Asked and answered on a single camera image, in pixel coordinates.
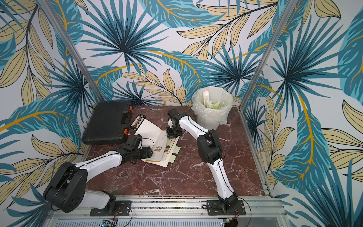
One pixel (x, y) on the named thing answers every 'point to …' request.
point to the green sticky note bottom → (172, 159)
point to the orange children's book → (162, 146)
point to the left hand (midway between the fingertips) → (148, 154)
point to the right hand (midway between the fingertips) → (169, 136)
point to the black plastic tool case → (109, 124)
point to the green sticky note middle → (176, 149)
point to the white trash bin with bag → (211, 104)
